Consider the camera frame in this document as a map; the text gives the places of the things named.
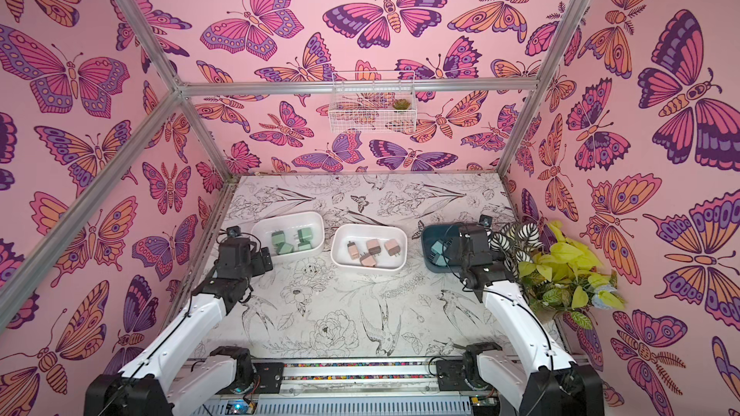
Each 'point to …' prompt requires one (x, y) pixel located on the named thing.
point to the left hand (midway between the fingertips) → (252, 252)
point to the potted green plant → (553, 272)
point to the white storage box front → (262, 229)
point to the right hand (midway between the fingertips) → (479, 246)
